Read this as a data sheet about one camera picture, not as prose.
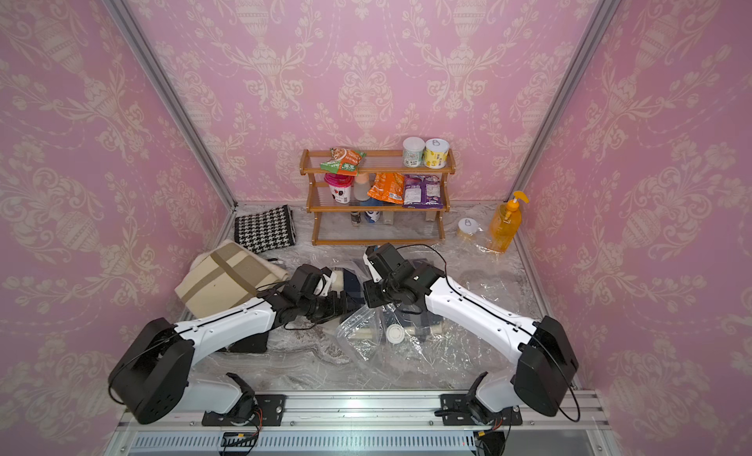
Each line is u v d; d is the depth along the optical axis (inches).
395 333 32.8
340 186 37.2
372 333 33.3
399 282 22.9
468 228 41.8
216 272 36.2
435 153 34.5
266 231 42.0
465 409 29.4
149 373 16.6
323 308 29.8
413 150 34.7
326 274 33.9
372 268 24.6
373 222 44.4
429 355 31.9
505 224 37.7
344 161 34.5
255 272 36.9
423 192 39.3
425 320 32.8
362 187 38.9
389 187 39.7
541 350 16.1
